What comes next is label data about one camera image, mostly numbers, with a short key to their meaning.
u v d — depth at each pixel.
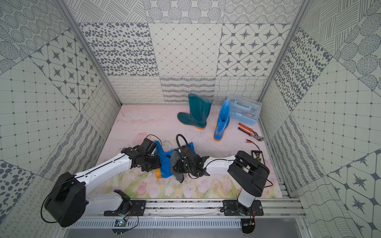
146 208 0.76
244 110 1.03
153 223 0.70
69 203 0.40
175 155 0.84
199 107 0.90
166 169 0.84
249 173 0.46
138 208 0.73
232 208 0.74
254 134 1.04
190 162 0.67
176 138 0.70
